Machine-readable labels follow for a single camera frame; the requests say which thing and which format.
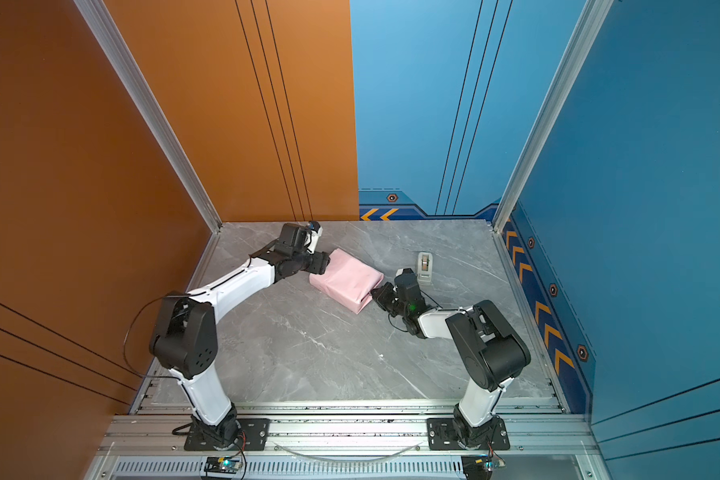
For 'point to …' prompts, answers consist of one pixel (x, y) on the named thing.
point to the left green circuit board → (222, 465)
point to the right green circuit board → (477, 467)
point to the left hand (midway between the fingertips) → (321, 254)
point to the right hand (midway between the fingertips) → (367, 291)
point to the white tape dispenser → (424, 268)
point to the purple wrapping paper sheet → (348, 280)
